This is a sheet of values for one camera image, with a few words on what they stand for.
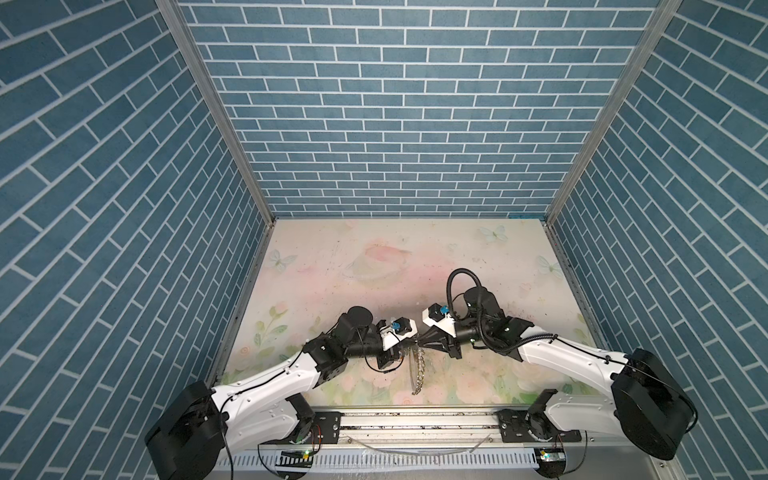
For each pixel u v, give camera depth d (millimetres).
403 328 630
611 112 884
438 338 698
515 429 737
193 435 402
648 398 430
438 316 665
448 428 754
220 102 872
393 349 667
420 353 736
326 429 730
